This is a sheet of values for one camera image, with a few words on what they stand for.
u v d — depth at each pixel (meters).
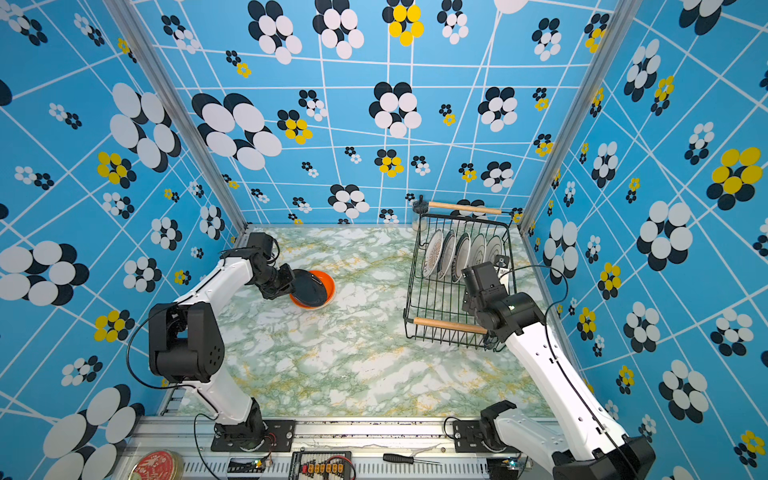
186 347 0.47
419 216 1.11
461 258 0.98
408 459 0.71
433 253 1.08
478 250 1.01
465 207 1.00
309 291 0.94
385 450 0.72
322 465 0.68
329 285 1.01
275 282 0.79
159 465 0.67
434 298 0.96
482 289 0.54
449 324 0.74
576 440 0.38
